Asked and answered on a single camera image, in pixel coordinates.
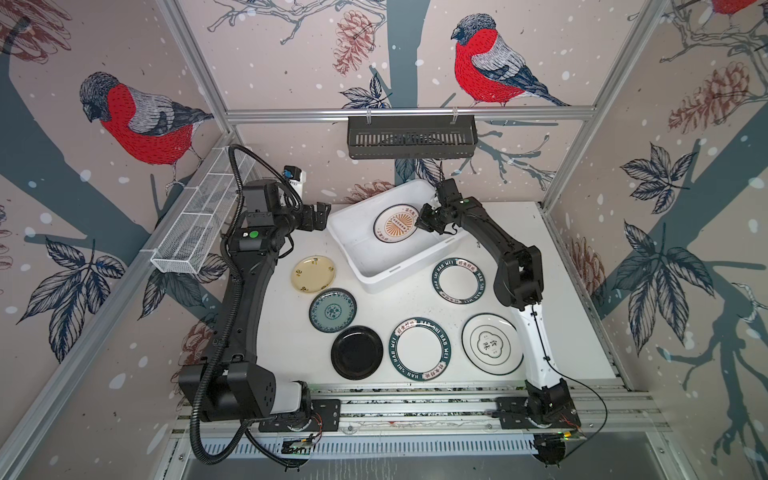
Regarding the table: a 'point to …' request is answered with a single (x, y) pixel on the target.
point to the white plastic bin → (379, 265)
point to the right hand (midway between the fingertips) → (413, 225)
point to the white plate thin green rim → (493, 344)
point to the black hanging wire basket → (406, 137)
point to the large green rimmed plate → (420, 349)
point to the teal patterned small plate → (333, 310)
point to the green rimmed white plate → (458, 281)
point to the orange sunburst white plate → (395, 223)
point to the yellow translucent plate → (313, 274)
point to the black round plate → (357, 352)
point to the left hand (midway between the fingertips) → (311, 201)
